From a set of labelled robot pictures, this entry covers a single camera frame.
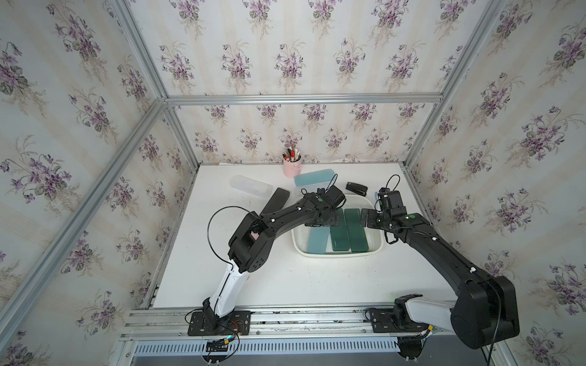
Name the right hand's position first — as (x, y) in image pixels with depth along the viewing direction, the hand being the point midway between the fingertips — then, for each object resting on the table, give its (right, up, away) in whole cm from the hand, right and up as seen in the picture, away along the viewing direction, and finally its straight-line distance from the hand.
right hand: (375, 217), depth 86 cm
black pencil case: (-40, +5, +17) cm, 44 cm away
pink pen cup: (-32, +22, +22) cm, 45 cm away
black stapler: (-1, +11, +22) cm, 24 cm away
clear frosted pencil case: (-53, +12, +25) cm, 60 cm away
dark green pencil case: (-13, -8, +6) cm, 16 cm away
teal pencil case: (-21, +16, +32) cm, 42 cm away
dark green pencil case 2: (-6, -8, +6) cm, 12 cm away
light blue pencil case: (-22, -10, +3) cm, 24 cm away
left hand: (-17, -3, +6) cm, 18 cm away
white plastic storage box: (-29, -9, +7) cm, 31 cm away
